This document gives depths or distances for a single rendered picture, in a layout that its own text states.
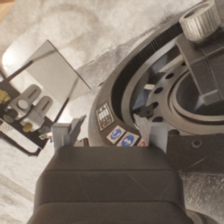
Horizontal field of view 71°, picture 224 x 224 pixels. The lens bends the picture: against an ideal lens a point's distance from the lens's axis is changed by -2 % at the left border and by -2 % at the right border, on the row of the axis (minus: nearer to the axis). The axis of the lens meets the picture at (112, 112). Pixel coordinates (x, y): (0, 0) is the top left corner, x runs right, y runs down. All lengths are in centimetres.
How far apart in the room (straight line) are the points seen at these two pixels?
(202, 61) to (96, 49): 88
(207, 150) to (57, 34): 103
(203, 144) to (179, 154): 3
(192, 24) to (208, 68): 6
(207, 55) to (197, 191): 15
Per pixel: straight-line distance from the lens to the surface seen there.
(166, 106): 50
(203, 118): 42
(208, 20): 25
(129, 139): 27
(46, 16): 112
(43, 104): 96
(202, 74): 24
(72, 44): 109
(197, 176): 20
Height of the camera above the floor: 100
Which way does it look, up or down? 51 degrees down
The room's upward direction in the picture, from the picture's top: 170 degrees counter-clockwise
